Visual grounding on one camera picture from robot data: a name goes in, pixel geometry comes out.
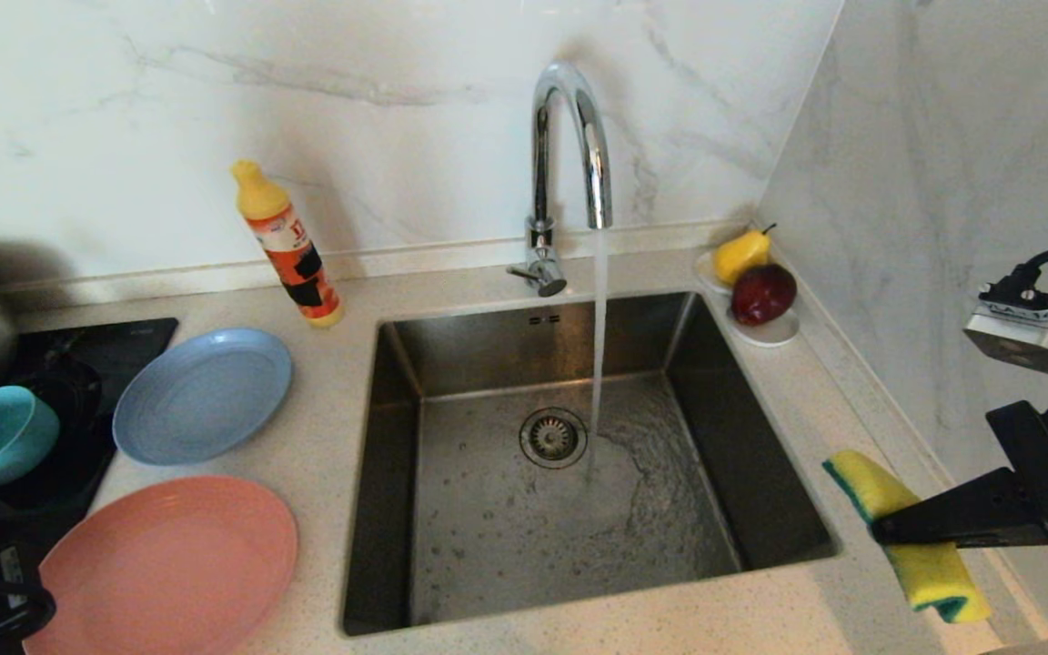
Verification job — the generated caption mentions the yellow green sponge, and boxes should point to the yellow green sponge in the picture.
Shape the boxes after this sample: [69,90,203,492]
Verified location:
[822,450,993,625]

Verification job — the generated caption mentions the pink plate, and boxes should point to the pink plate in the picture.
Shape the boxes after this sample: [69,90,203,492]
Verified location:
[24,476,299,655]

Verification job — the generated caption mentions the grey-blue plate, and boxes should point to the grey-blue plate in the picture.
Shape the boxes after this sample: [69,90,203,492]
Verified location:
[113,327,293,467]

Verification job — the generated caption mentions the orange detergent bottle yellow cap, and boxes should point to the orange detergent bottle yellow cap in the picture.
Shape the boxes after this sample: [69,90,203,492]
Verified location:
[231,160,344,329]

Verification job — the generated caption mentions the stainless steel sink basin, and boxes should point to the stainless steel sink basin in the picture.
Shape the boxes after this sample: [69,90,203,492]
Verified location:
[339,291,843,638]

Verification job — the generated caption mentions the small white dish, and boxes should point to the small white dish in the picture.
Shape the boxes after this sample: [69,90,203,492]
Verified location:
[695,251,801,348]

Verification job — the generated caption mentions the black induction cooktop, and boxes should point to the black induction cooktop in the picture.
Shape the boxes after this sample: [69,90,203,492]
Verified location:
[0,317,179,655]

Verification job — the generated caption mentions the dark red apple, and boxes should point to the dark red apple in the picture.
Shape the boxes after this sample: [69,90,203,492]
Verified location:
[731,264,799,327]

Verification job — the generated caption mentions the yellow pear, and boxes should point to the yellow pear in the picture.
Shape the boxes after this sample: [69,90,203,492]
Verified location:
[715,224,777,287]

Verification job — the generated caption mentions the round metal drain strainer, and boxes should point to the round metal drain strainer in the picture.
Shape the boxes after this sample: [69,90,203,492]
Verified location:
[519,408,589,470]

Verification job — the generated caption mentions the chrome gooseneck faucet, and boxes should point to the chrome gooseneck faucet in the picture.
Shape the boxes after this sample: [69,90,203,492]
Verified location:
[506,60,614,297]

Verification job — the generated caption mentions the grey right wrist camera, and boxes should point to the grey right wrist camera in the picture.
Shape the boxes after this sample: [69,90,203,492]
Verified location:
[962,282,1048,380]

